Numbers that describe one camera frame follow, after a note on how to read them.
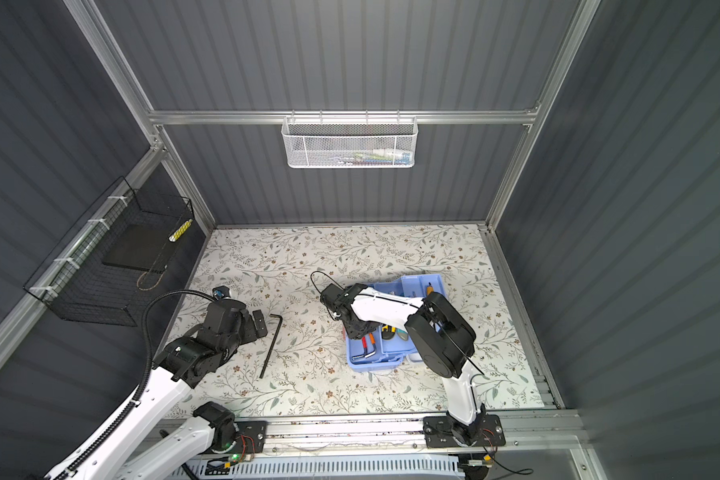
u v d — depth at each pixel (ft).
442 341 1.80
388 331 2.71
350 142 4.06
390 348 2.65
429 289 2.89
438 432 2.37
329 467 2.53
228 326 1.93
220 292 2.22
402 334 2.71
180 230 2.69
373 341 2.89
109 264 2.38
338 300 2.38
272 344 2.92
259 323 2.33
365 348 2.89
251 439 2.37
